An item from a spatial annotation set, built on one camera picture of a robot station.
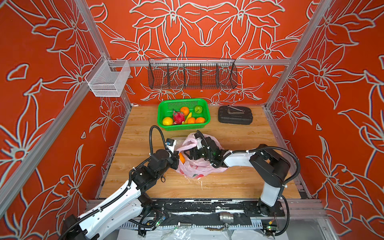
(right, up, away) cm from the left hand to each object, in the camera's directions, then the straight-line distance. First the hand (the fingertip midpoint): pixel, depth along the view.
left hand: (178, 150), depth 76 cm
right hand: (+3, -2, +11) cm, 11 cm away
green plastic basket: (-12, +26, +37) cm, 47 cm away
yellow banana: (+5, +19, +34) cm, 39 cm away
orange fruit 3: (+7, +16, +27) cm, 32 cm away
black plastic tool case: (+40, +20, +31) cm, 54 cm away
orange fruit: (+13, +16, +25) cm, 33 cm away
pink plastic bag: (+11, -11, +5) cm, 17 cm away
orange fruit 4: (+1, -6, +10) cm, 11 cm away
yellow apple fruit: (-10, +15, +26) cm, 32 cm away
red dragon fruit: (-2, +18, +27) cm, 32 cm away
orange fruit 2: (+2, +23, +35) cm, 42 cm away
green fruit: (+12, +24, +34) cm, 44 cm away
